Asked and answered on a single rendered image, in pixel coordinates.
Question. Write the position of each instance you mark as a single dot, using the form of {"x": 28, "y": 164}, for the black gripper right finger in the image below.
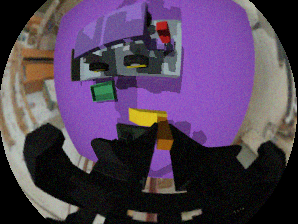
{"x": 189, "y": 158}

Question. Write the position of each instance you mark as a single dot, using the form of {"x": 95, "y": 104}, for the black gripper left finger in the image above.
{"x": 136, "y": 154}

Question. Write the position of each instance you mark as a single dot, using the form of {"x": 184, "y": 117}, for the yellow wedge chock with orange handle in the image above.
{"x": 145, "y": 117}

